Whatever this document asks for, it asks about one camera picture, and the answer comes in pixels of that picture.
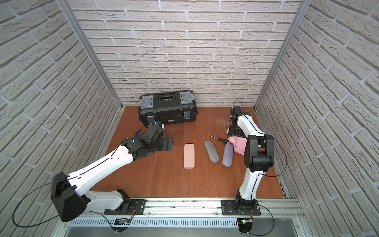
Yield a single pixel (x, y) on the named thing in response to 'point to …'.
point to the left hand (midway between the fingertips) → (168, 139)
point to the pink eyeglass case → (189, 156)
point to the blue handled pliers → (137, 132)
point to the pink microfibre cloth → (238, 142)
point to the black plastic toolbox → (167, 107)
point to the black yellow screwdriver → (225, 140)
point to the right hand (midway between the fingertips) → (241, 134)
